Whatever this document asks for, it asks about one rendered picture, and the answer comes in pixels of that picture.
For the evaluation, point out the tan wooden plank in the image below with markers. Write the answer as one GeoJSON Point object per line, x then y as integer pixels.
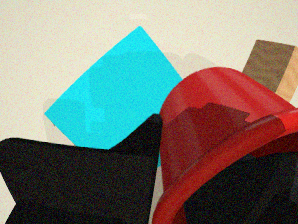
{"type": "Point", "coordinates": [275, 66]}

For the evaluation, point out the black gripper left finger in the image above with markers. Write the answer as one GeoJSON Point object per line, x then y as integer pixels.
{"type": "Point", "coordinates": [116, 182]}

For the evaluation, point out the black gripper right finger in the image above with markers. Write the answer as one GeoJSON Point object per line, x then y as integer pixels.
{"type": "Point", "coordinates": [240, 193]}

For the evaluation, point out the red translucent cup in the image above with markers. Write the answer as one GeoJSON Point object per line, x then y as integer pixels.
{"type": "Point", "coordinates": [209, 120]}

